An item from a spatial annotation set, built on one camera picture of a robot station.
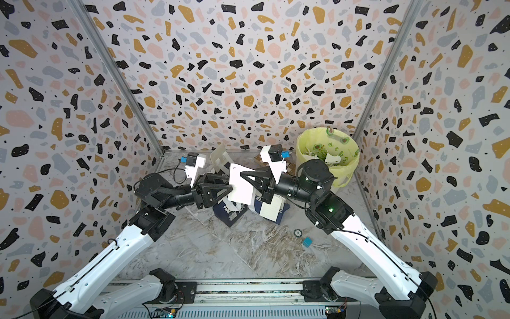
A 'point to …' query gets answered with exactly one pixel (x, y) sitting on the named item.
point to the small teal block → (307, 241)
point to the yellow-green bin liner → (339, 150)
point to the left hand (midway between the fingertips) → (231, 188)
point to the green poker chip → (297, 232)
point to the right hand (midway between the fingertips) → (244, 176)
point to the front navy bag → (222, 212)
